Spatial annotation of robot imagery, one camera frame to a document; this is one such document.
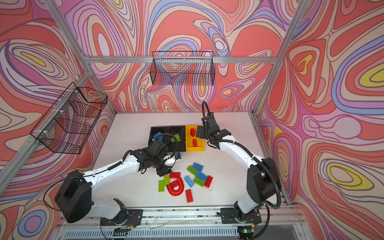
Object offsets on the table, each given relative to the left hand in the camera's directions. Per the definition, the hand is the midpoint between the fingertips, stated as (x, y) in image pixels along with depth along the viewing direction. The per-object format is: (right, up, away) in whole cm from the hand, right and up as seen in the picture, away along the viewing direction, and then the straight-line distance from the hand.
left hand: (172, 164), depth 84 cm
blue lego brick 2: (+15, -3, +5) cm, 16 cm away
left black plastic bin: (-9, +18, +26) cm, 33 cm away
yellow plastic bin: (+9, +13, +18) cm, 24 cm away
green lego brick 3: (-6, -12, -1) cm, 14 cm away
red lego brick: (+11, +18, +17) cm, 27 cm away
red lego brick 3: (+20, -10, -1) cm, 22 cm away
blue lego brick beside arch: (+9, -10, 0) cm, 14 cm away
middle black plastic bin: (+2, +19, +27) cm, 33 cm away
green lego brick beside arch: (-4, -9, 0) cm, 9 cm away
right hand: (+19, +17, +4) cm, 26 cm away
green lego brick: (+1, +14, +18) cm, 23 cm away
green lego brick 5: (+15, -10, 0) cm, 18 cm away
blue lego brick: (-11, +13, +17) cm, 25 cm away
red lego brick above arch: (+1, -7, +2) cm, 7 cm away
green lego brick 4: (+11, -5, +4) cm, 13 cm away
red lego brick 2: (+13, +10, +16) cm, 23 cm away
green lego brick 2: (-2, +12, +17) cm, 21 cm away
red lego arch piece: (+4, -11, 0) cm, 11 cm away
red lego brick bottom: (+10, -16, -5) cm, 19 cm away
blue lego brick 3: (+16, -8, +2) cm, 18 cm away
